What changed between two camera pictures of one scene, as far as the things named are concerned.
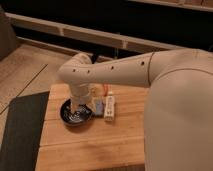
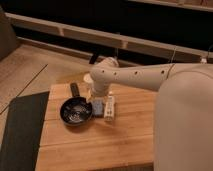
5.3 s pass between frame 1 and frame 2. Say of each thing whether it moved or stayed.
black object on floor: stayed
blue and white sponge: stayed
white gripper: moved
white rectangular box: stayed
